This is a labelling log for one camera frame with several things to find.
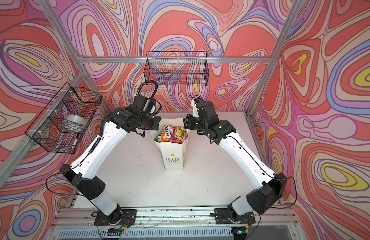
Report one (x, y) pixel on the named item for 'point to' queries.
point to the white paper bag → (173, 154)
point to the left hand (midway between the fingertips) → (160, 122)
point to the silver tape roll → (76, 120)
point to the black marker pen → (75, 141)
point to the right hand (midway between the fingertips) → (184, 123)
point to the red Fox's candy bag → (172, 134)
